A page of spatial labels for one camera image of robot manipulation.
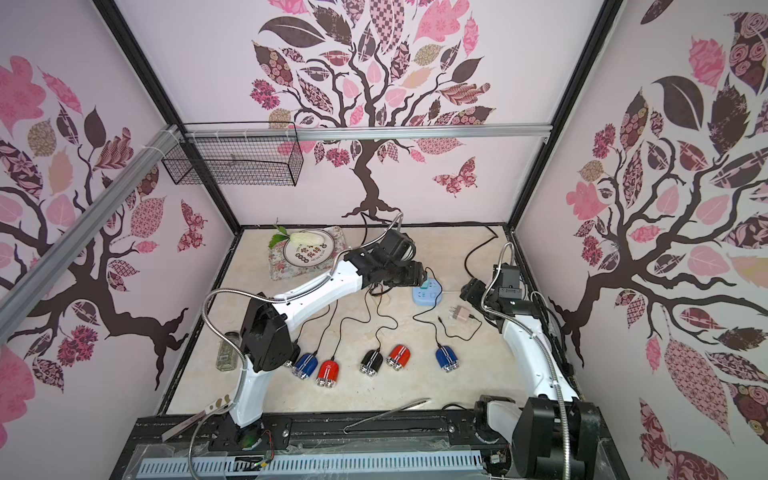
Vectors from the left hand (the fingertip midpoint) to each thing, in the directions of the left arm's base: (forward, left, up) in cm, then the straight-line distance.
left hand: (419, 281), depth 84 cm
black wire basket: (+36, +58, +17) cm, 70 cm away
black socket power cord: (+20, -20, -15) cm, 32 cm away
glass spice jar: (-16, +55, -12) cm, 59 cm away
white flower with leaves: (+30, +42, -13) cm, 53 cm away
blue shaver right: (-17, -8, -13) cm, 23 cm away
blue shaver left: (-19, +33, -14) cm, 40 cm away
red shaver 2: (-17, +6, -13) cm, 23 cm away
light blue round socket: (+3, -4, -14) cm, 15 cm away
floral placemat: (+17, +48, -15) cm, 53 cm away
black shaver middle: (-18, +14, -14) cm, 27 cm away
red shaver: (-21, +26, -14) cm, 36 cm away
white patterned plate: (+23, +38, -15) cm, 47 cm away
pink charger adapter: (-3, -14, -13) cm, 20 cm away
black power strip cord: (+42, +14, -15) cm, 46 cm away
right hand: (-2, -16, -2) cm, 16 cm away
